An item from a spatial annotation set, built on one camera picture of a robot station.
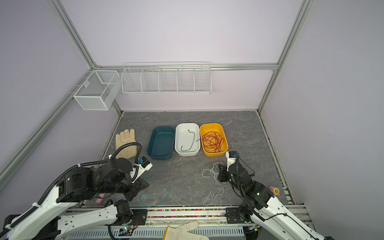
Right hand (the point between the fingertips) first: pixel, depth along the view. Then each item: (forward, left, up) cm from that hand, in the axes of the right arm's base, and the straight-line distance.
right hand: (219, 166), depth 76 cm
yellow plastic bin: (+34, -3, -10) cm, 35 cm away
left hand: (-14, +32, +9) cm, 36 cm away
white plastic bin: (+27, +19, -14) cm, 35 cm away
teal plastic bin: (+22, +36, -11) cm, 43 cm away
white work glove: (-26, +19, -14) cm, 35 cm away
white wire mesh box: (+50, +80, +10) cm, 95 cm away
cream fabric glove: (+28, +64, -14) cm, 71 cm away
